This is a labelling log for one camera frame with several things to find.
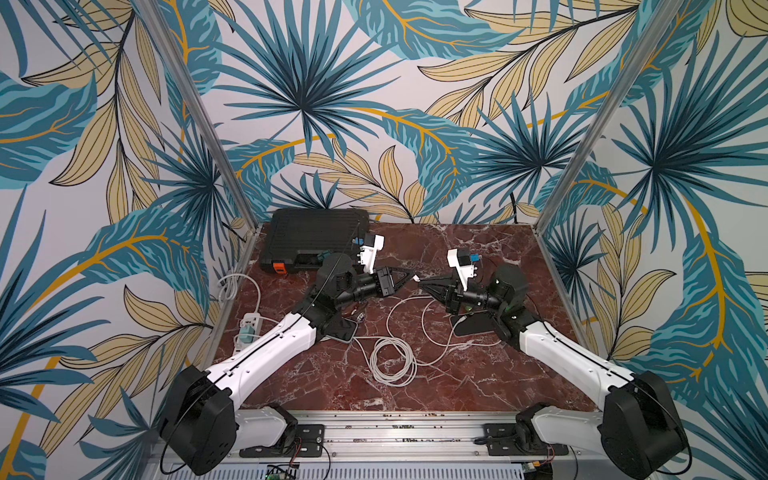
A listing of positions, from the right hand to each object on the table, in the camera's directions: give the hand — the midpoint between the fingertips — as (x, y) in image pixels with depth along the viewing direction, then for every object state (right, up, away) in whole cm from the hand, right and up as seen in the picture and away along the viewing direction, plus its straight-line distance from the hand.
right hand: (404, 299), depth 68 cm
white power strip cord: (-57, -2, +32) cm, 65 cm away
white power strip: (-44, -10, +22) cm, 50 cm away
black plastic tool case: (-35, +16, +40) cm, 56 cm away
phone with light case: (-18, -14, +28) cm, 36 cm away
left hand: (+2, +5, +1) cm, 5 cm away
